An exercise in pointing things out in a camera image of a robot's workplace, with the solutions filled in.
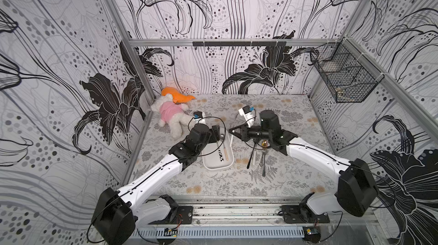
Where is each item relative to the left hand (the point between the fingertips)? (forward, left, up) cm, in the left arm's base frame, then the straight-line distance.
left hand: (216, 131), depth 80 cm
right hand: (-1, -7, +4) cm, 9 cm away
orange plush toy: (+36, +29, -16) cm, 49 cm away
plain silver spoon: (-2, -26, -16) cm, 31 cm away
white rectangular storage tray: (-4, -1, -17) cm, 17 cm away
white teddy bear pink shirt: (+17, +27, -9) cm, 33 cm away
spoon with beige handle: (-2, -5, -17) cm, 18 cm away
